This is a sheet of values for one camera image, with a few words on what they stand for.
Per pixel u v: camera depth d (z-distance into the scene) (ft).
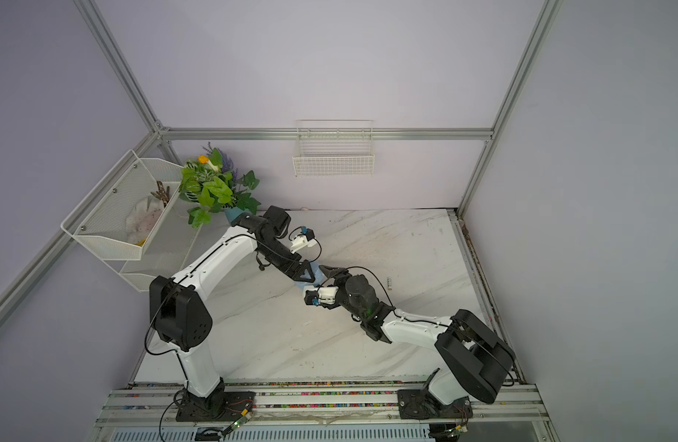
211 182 2.59
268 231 2.12
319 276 2.61
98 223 2.31
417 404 2.40
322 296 2.23
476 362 1.43
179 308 1.53
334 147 3.21
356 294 2.05
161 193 2.69
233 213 3.06
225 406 2.37
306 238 2.55
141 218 2.57
